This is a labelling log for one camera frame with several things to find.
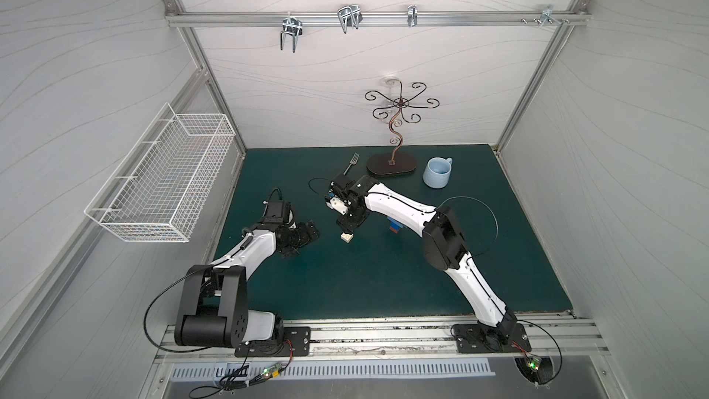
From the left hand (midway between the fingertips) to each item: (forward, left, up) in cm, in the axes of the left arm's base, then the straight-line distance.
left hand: (310, 238), depth 90 cm
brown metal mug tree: (+37, -31, -2) cm, 48 cm away
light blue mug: (+29, -46, +1) cm, 54 cm away
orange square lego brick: (+6, -28, -4) cm, 29 cm away
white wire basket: (-1, +34, +27) cm, 44 cm away
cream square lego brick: (+2, -12, -3) cm, 12 cm away
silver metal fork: (+37, -13, -2) cm, 39 cm away
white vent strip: (-35, +7, -1) cm, 36 cm away
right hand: (+6, -12, 0) cm, 14 cm away
